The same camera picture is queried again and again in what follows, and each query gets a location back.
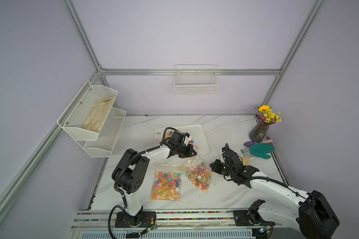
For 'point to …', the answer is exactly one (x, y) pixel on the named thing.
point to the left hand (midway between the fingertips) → (196, 154)
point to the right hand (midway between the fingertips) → (210, 167)
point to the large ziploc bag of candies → (167, 181)
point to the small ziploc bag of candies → (246, 157)
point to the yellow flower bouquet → (266, 114)
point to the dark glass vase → (259, 132)
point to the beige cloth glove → (99, 111)
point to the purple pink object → (248, 143)
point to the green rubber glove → (262, 150)
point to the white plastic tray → (197, 139)
